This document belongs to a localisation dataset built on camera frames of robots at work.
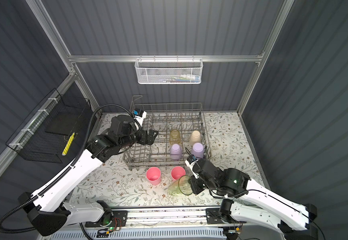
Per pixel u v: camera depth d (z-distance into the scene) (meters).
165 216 0.76
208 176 0.49
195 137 0.89
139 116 0.59
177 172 0.83
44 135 0.71
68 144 0.69
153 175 0.87
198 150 0.82
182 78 0.92
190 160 0.60
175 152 0.83
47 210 0.39
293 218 0.40
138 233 0.71
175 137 0.91
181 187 0.70
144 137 0.60
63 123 0.75
